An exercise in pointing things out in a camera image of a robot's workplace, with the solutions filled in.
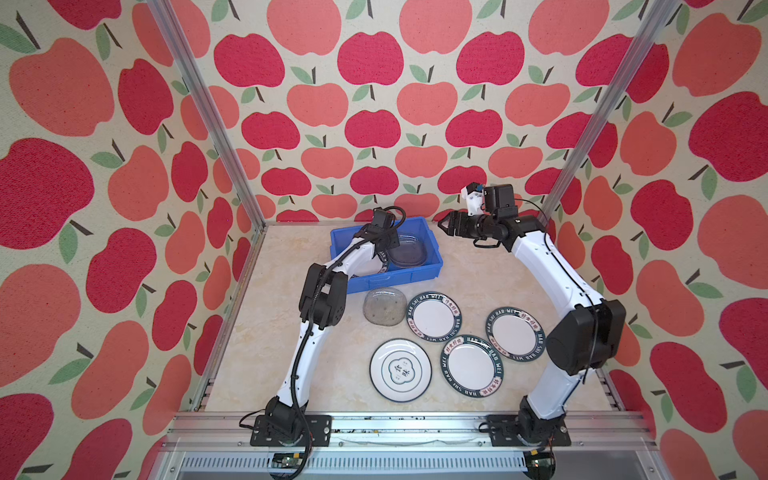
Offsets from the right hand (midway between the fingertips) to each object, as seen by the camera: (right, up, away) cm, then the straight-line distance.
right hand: (455, 222), depth 85 cm
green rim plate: (-23, -13, +21) cm, 34 cm away
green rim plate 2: (-4, -30, +11) cm, 32 cm away
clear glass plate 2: (-20, -27, +13) cm, 36 cm away
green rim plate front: (+5, -41, -1) cm, 42 cm away
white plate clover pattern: (-16, -43, -1) cm, 46 cm away
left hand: (-15, -4, +23) cm, 28 cm away
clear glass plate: (-10, -9, +26) cm, 29 cm away
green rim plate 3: (+21, -35, +8) cm, 42 cm away
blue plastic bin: (-5, -14, +16) cm, 22 cm away
